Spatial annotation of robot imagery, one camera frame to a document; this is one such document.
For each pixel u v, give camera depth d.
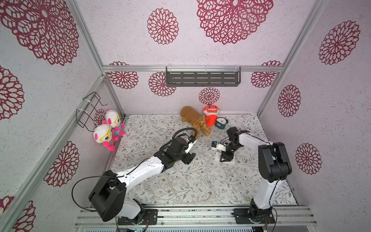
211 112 1.13
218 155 0.93
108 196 0.42
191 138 0.70
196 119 1.06
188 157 0.73
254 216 0.66
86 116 0.76
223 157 0.86
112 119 0.93
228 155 0.85
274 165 0.51
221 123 1.09
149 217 0.73
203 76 0.95
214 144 0.86
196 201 0.80
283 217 0.75
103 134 0.84
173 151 0.63
